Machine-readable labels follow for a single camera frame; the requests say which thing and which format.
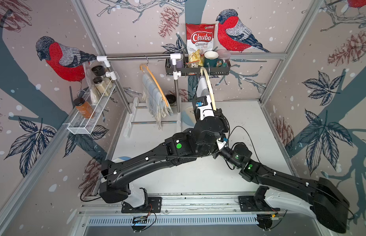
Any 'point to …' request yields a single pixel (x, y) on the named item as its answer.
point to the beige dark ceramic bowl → (171, 98)
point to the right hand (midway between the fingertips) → (206, 136)
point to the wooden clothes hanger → (149, 70)
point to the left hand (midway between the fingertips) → (226, 108)
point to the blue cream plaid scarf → (155, 101)
